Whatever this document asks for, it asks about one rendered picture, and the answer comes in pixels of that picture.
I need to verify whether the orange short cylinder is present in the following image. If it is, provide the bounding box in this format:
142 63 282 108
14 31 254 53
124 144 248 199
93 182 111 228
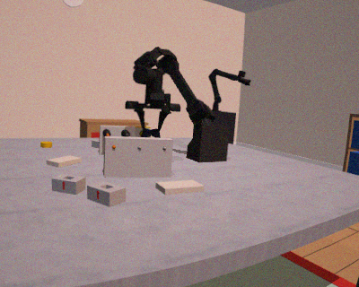
40 142 52 148

